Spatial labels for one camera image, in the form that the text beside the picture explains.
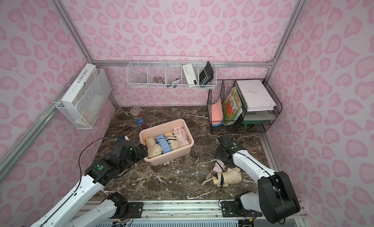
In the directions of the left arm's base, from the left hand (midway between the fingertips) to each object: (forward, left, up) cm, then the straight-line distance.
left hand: (142, 149), depth 76 cm
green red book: (+33, -54, -5) cm, 63 cm away
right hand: (+3, -44, -15) cm, 46 cm away
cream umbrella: (-10, -47, -13) cm, 50 cm away
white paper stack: (+35, -67, +5) cm, 76 cm away
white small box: (+43, -25, +16) cm, 52 cm away
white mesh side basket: (+11, +28, +13) cm, 33 cm away
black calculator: (+43, -35, +15) cm, 58 cm away
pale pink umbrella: (+13, -19, -9) cm, 25 cm away
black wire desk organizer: (+28, -57, +3) cm, 64 cm away
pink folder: (+37, -44, -14) cm, 60 cm away
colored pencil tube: (+23, +8, -2) cm, 25 cm away
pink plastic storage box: (+17, -8, -6) cm, 20 cm away
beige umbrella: (+3, -4, -7) cm, 9 cm away
